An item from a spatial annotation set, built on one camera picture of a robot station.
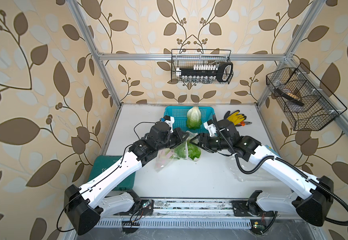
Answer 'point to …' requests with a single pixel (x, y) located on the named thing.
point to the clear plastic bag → (241, 176)
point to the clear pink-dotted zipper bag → (163, 157)
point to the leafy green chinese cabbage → (187, 150)
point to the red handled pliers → (245, 122)
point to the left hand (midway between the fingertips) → (189, 132)
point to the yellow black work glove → (236, 117)
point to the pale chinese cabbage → (194, 120)
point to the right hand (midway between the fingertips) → (193, 143)
